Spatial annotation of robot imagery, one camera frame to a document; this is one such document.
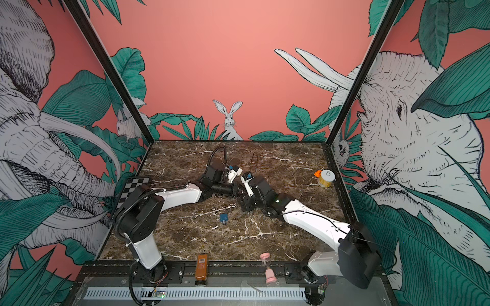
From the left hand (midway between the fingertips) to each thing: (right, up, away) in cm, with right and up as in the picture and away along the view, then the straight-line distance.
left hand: (250, 190), depth 83 cm
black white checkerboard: (-61, +2, +13) cm, 63 cm away
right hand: (-3, -1, -3) cm, 5 cm away
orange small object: (+37, +6, +20) cm, 43 cm away
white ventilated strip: (-19, -36, -13) cm, 43 cm away
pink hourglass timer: (+8, -31, -12) cm, 34 cm away
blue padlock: (-13, -14, +5) cm, 19 cm away
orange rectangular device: (-19, -29, -12) cm, 37 cm away
